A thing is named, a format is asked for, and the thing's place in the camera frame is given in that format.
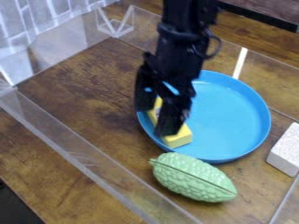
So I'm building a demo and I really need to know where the blue round tray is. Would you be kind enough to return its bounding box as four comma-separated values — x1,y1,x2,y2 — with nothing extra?
136,70,271,164

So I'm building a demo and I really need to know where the clear acrylic enclosure wall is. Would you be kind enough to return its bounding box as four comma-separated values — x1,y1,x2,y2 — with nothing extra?
0,1,299,224

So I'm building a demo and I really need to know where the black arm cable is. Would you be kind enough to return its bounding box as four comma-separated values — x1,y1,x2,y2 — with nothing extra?
191,29,223,60

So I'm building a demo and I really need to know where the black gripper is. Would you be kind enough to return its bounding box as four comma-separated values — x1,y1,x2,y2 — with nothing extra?
134,24,209,137

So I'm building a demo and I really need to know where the green bitter melon toy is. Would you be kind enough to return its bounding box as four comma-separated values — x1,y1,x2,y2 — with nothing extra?
149,152,237,203

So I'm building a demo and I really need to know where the yellow butter brick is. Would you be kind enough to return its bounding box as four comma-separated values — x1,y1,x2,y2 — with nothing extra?
147,97,192,149

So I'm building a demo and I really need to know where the white patterned curtain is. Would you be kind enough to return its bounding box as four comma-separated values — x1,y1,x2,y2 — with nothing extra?
0,0,117,56

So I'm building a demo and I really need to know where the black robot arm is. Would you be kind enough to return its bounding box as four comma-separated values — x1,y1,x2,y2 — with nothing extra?
134,0,219,137

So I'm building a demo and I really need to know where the white sponge block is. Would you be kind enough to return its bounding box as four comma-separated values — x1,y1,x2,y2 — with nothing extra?
265,122,299,177

